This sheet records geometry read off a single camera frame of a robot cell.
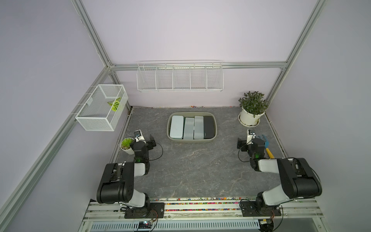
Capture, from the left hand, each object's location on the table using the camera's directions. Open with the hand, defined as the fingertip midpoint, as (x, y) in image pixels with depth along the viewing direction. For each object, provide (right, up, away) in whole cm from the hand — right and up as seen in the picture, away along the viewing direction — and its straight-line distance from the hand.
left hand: (144, 137), depth 91 cm
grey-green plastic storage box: (+30, +15, +18) cm, 38 cm away
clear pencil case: (+28, +5, +12) cm, 31 cm away
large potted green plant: (+71, +21, +5) cm, 74 cm away
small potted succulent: (-11, -5, -4) cm, 12 cm away
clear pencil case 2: (+35, +5, +11) cm, 37 cm away
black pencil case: (+43, +6, +13) cm, 45 cm away
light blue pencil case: (+19, +6, +12) cm, 23 cm away
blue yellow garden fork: (+82, -7, +8) cm, 83 cm away
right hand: (+66, -1, +4) cm, 66 cm away
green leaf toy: (-14, +20, -10) cm, 26 cm away
